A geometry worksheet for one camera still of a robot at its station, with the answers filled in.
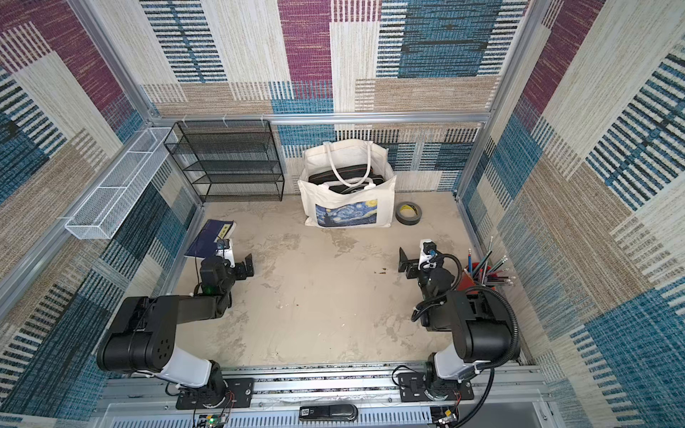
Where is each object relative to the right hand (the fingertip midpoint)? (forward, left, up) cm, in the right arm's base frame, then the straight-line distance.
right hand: (418, 250), depth 91 cm
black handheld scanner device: (-44, +29, -5) cm, 53 cm away
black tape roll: (+25, -2, -10) cm, 27 cm away
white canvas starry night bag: (+22, +23, +11) cm, 33 cm away
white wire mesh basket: (-2, +87, +24) cm, 91 cm away
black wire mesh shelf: (+39, +71, +9) cm, 82 cm away
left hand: (+1, +62, -3) cm, 62 cm away
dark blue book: (+16, +77, -8) cm, 79 cm away
